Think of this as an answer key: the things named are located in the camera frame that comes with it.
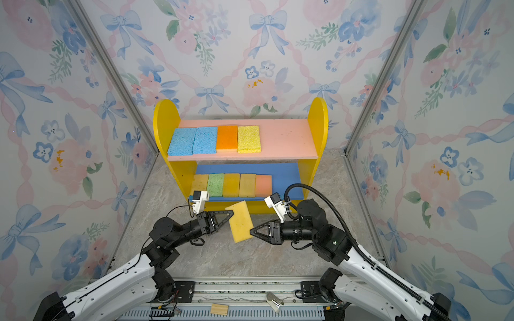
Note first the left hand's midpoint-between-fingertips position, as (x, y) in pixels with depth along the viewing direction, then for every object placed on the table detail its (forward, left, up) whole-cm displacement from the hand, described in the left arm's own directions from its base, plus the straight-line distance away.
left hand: (232, 215), depth 61 cm
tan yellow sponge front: (+21, -3, -14) cm, 26 cm away
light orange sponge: (+21, -10, -14) cm, 27 cm away
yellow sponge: (-1, -3, -2) cm, 4 cm away
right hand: (-4, -6, -3) cm, 8 cm away
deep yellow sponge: (+23, +4, -15) cm, 27 cm away
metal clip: (-19, -14, -28) cm, 37 cm away
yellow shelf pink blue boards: (+50, +7, -31) cm, 59 cm away
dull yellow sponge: (+22, +17, -14) cm, 31 cm away
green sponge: (+22, +11, -14) cm, 28 cm away
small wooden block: (-21, +5, -29) cm, 37 cm away
